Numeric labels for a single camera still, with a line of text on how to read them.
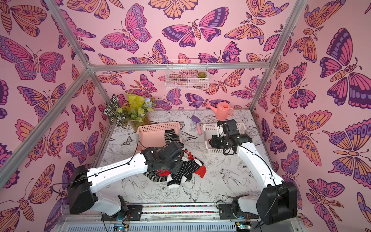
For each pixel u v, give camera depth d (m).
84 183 0.42
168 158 0.57
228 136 0.61
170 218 0.73
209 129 1.05
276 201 0.39
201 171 0.86
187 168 0.82
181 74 1.00
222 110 1.08
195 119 1.13
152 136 1.05
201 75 0.92
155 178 0.83
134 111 0.90
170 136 1.03
